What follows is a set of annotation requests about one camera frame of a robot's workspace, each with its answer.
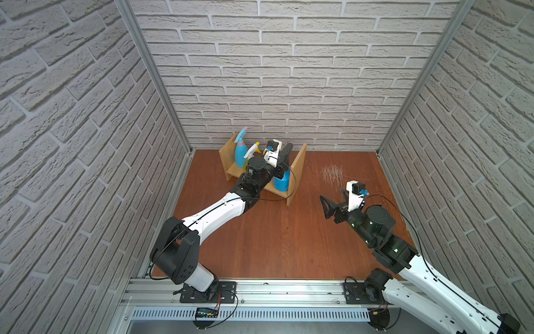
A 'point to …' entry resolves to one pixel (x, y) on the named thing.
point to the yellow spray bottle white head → (249, 154)
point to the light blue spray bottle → (241, 151)
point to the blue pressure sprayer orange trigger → (282, 184)
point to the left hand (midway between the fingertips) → (281, 147)
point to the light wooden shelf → (227, 155)
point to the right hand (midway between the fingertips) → (327, 195)
